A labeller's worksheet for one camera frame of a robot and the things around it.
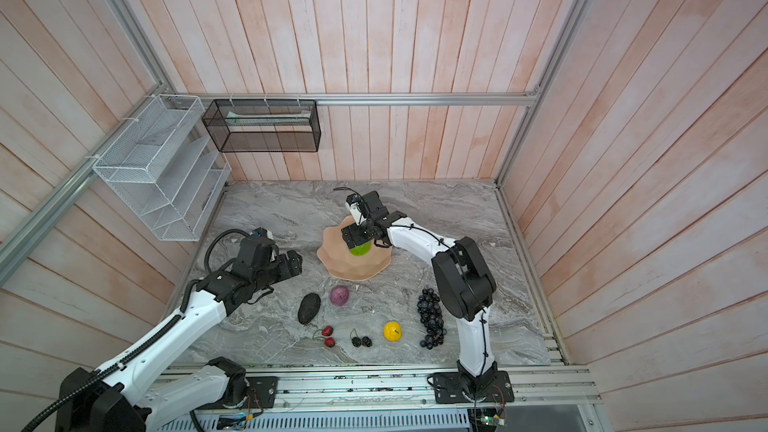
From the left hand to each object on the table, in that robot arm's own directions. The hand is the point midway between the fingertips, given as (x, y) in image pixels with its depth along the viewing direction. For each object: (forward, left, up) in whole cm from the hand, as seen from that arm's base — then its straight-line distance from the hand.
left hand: (290, 268), depth 82 cm
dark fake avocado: (-8, -5, -8) cm, 12 cm away
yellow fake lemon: (-15, -29, -7) cm, 33 cm away
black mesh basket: (+50, +16, +12) cm, 54 cm away
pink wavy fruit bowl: (+9, -13, -13) cm, 20 cm away
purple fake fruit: (-5, -14, -7) cm, 16 cm away
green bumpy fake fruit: (+11, -19, -9) cm, 24 cm away
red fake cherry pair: (-14, -10, -11) cm, 20 cm away
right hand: (+16, -17, -4) cm, 24 cm away
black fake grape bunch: (-8, -40, -8) cm, 41 cm away
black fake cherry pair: (-17, -19, -11) cm, 28 cm away
